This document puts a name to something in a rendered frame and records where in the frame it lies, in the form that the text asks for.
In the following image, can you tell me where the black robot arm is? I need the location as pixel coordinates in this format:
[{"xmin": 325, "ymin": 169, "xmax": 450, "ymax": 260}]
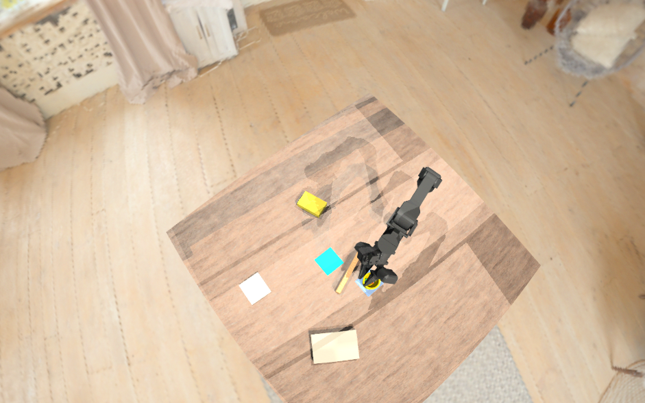
[{"xmin": 357, "ymin": 167, "xmax": 443, "ymax": 265}]

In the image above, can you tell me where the light wooden beam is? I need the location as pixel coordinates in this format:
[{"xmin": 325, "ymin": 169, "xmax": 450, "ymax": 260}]
[{"xmin": 335, "ymin": 252, "xmax": 358, "ymax": 295}]

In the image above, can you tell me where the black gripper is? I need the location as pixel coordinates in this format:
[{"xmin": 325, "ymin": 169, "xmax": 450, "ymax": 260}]
[{"xmin": 354, "ymin": 241, "xmax": 398, "ymax": 286}]

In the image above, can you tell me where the yellow cup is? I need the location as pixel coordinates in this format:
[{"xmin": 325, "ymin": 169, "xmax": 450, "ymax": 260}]
[{"xmin": 363, "ymin": 273, "xmax": 380, "ymax": 289}]

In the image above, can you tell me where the yellow rectangular block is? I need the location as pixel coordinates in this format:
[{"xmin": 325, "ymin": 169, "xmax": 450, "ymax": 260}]
[{"xmin": 297, "ymin": 191, "xmax": 327, "ymax": 218}]

